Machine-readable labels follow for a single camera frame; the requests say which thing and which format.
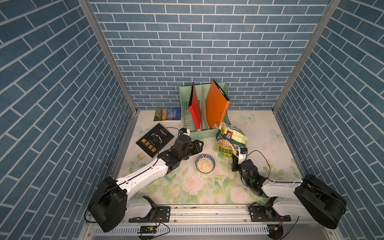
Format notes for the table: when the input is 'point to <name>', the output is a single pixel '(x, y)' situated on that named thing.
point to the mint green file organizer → (202, 91)
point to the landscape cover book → (167, 115)
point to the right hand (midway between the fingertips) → (234, 155)
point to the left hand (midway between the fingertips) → (205, 145)
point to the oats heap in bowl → (205, 165)
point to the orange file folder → (217, 103)
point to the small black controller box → (148, 229)
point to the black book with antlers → (154, 141)
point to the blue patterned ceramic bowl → (205, 155)
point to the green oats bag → (229, 139)
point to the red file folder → (195, 107)
